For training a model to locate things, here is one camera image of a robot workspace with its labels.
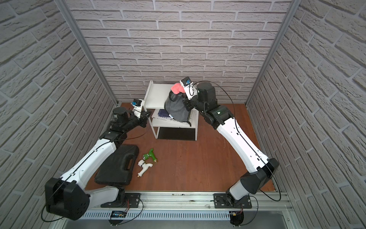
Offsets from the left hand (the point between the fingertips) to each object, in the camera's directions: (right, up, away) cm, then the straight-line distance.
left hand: (144, 108), depth 78 cm
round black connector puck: (+49, -57, -7) cm, 75 cm away
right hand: (+24, +7, -10) cm, 27 cm away
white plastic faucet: (-3, -33, +6) cm, 34 cm away
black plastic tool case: (-15, -35, +1) cm, 38 cm away
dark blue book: (+11, -3, -5) cm, 13 cm away
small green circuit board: (-13, -56, -6) cm, 58 cm away
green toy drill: (0, -29, +11) cm, 31 cm away
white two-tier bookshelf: (+7, +1, -6) cm, 9 cm away
